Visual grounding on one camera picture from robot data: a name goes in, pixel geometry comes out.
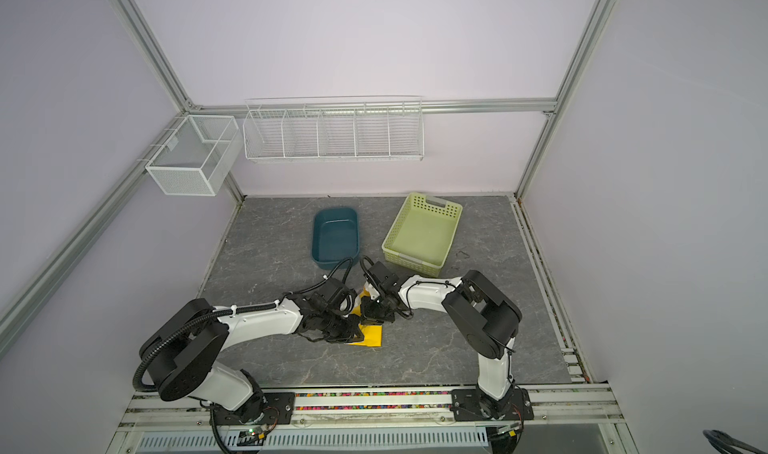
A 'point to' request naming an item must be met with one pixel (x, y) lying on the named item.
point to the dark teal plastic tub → (335, 236)
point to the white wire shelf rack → (334, 129)
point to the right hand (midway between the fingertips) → (360, 324)
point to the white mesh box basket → (194, 155)
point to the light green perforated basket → (420, 234)
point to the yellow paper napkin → (372, 334)
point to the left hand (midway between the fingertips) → (362, 342)
